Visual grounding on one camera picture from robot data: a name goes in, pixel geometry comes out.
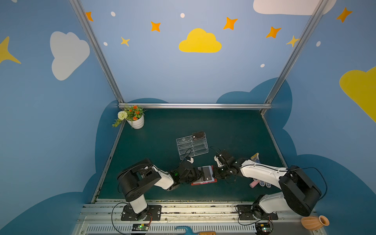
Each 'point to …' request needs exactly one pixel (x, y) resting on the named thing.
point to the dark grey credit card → (198, 134)
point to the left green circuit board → (140, 227)
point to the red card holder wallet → (200, 181)
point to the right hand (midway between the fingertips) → (213, 173)
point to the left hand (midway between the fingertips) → (207, 175)
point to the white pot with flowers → (133, 115)
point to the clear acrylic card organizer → (188, 147)
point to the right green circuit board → (263, 227)
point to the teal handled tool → (188, 230)
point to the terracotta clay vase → (313, 223)
